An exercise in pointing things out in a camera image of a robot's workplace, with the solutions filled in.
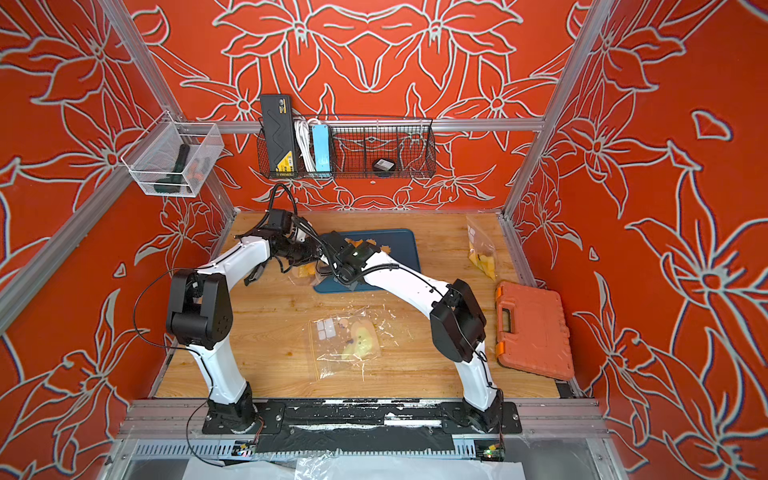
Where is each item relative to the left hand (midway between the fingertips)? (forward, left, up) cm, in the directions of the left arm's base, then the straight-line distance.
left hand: (324, 252), depth 94 cm
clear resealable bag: (-3, +6, -9) cm, 12 cm away
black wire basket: (+29, -9, +23) cm, 38 cm away
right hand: (-8, -9, +3) cm, 12 cm away
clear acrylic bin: (+17, +48, +22) cm, 55 cm away
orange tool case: (-22, -62, -4) cm, 66 cm away
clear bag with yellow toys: (-26, -9, -11) cm, 30 cm away
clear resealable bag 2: (+9, -53, -6) cm, 55 cm away
